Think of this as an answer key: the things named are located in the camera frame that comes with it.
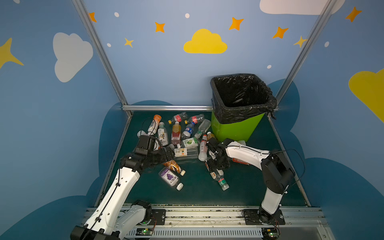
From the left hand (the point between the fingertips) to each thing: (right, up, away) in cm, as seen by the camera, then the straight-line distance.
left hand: (169, 155), depth 76 cm
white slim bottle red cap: (+19, -3, +17) cm, 26 cm away
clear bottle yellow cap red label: (+1, +22, +36) cm, 42 cm away
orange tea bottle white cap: (+24, +9, +27) cm, 37 cm away
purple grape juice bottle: (0, -14, +8) cm, 17 cm away
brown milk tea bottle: (0, -8, +12) cm, 15 cm away
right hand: (+25, -10, +12) cm, 30 cm away
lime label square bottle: (+11, +4, +24) cm, 26 cm away
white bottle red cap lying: (+45, +5, +21) cm, 50 cm away
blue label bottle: (+7, +10, +29) cm, 32 cm away
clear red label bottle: (+14, +21, +36) cm, 44 cm away
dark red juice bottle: (+1, +10, +25) cm, 27 cm away
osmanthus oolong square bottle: (+10, -2, +23) cm, 25 cm away
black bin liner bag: (+44, +36, +28) cm, 63 cm away
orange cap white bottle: (-17, +15, +33) cm, 40 cm away
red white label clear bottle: (+28, -16, +8) cm, 34 cm away
